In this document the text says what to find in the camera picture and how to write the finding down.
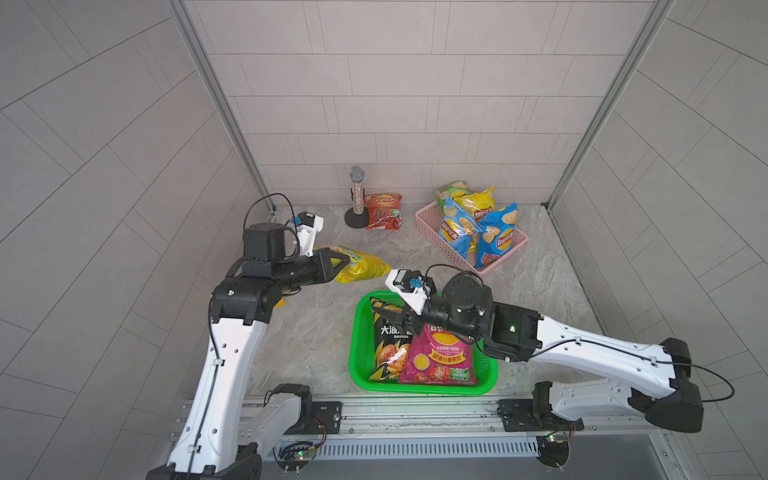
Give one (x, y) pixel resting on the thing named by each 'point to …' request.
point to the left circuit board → (293, 455)
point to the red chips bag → (384, 211)
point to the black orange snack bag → (391, 346)
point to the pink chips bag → (436, 356)
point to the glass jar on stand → (358, 215)
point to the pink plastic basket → (429, 220)
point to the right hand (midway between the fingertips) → (383, 296)
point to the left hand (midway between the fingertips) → (353, 257)
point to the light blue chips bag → (457, 228)
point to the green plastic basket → (361, 353)
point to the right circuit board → (553, 450)
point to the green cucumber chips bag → (453, 191)
